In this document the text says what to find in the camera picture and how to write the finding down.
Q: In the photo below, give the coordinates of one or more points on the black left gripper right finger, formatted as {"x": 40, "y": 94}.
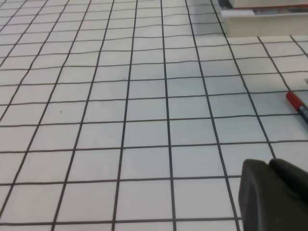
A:
{"x": 294, "y": 177}

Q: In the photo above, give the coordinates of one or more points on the red white magazine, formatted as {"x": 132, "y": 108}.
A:
{"x": 251, "y": 4}

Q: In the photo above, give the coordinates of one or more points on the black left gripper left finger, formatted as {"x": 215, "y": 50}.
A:
{"x": 267, "y": 203}

